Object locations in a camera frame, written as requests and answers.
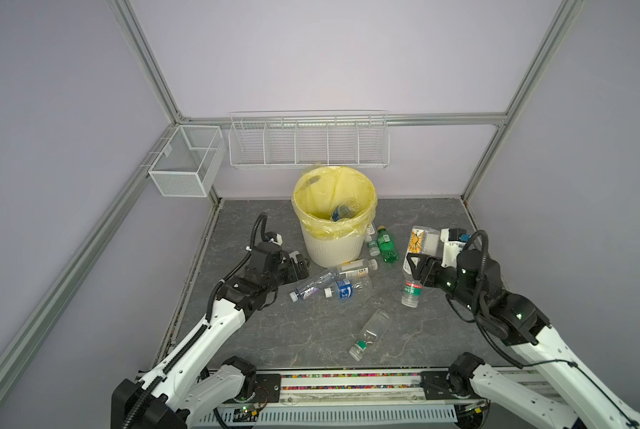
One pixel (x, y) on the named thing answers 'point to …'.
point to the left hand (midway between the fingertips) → (298, 266)
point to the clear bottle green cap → (373, 246)
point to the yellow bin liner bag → (316, 192)
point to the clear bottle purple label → (318, 284)
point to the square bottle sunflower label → (423, 240)
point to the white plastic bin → (332, 253)
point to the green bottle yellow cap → (386, 245)
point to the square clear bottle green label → (377, 323)
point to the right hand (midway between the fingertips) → (416, 258)
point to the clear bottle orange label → (351, 264)
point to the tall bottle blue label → (345, 210)
